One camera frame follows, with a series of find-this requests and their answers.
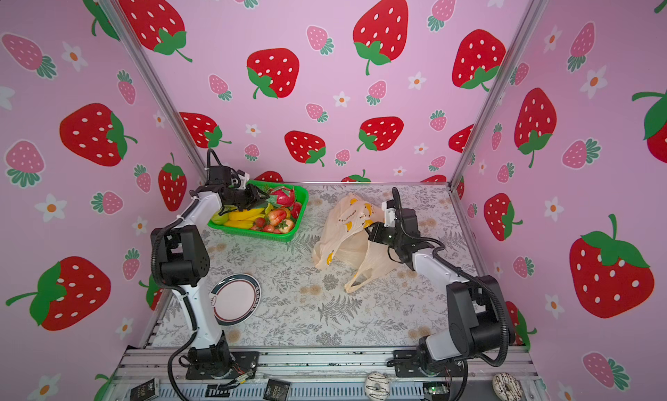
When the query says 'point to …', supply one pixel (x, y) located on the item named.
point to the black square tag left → (143, 391)
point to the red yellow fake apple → (278, 215)
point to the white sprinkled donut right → (506, 387)
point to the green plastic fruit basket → (284, 237)
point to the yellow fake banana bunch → (244, 220)
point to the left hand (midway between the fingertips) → (267, 195)
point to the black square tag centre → (276, 391)
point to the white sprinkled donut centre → (377, 386)
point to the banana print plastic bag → (346, 245)
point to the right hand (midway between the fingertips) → (364, 226)
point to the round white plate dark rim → (234, 299)
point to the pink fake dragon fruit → (282, 196)
